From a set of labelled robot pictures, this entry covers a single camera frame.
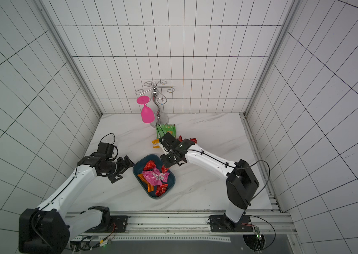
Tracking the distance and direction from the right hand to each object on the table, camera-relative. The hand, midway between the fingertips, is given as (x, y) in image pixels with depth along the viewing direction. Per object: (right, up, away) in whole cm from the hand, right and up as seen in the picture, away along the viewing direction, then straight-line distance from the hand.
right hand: (160, 163), depth 81 cm
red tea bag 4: (+19, +11, +20) cm, 30 cm away
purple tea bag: (-3, -5, +6) cm, 8 cm away
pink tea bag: (-2, -9, +1) cm, 9 cm away
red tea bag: (+2, -2, -4) cm, 5 cm away
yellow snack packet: (-6, +9, +19) cm, 22 cm away
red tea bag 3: (0, -14, 0) cm, 14 cm away
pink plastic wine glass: (-10, +27, +15) cm, 33 cm away
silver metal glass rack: (-5, +25, +33) cm, 41 cm away
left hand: (-17, -5, 0) cm, 18 cm away
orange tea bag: (-6, -13, 0) cm, 14 cm away
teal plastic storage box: (-14, -4, +7) cm, 16 cm away
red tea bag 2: (-7, -3, +7) cm, 10 cm away
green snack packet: (-2, +17, +26) cm, 31 cm away
